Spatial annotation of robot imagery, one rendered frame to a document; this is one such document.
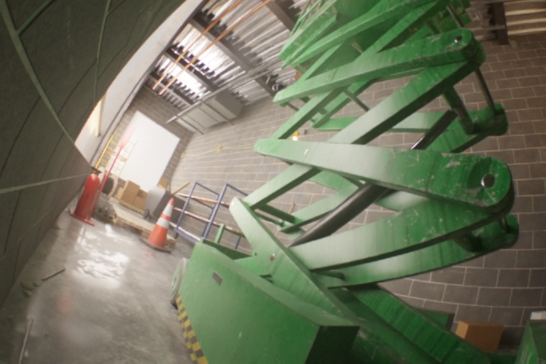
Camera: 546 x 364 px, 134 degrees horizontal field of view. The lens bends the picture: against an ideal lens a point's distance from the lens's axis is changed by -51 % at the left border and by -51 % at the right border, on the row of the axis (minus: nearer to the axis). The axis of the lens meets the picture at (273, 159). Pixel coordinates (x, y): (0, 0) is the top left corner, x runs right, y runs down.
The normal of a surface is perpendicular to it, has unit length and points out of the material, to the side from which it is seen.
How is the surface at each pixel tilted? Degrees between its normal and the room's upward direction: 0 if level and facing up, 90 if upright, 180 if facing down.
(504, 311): 90
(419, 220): 90
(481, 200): 90
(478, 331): 90
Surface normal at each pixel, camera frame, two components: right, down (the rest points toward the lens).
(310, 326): -0.82, -0.45
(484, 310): -0.65, -0.48
